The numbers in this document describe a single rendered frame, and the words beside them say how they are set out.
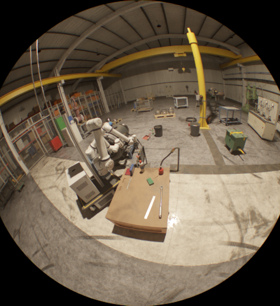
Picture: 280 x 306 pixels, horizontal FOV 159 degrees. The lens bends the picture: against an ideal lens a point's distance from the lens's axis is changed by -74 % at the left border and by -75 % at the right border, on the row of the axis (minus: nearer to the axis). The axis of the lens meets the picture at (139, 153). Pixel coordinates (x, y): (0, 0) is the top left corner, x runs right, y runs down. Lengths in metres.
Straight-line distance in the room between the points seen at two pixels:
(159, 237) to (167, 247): 0.22
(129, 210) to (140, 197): 0.24
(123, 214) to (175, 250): 0.94
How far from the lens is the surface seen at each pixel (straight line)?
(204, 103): 4.31
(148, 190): 1.46
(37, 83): 9.91
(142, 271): 1.74
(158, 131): 3.58
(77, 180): 1.61
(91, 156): 2.00
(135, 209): 1.36
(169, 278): 1.76
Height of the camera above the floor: 1.68
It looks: 34 degrees down
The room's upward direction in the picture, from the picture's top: 14 degrees counter-clockwise
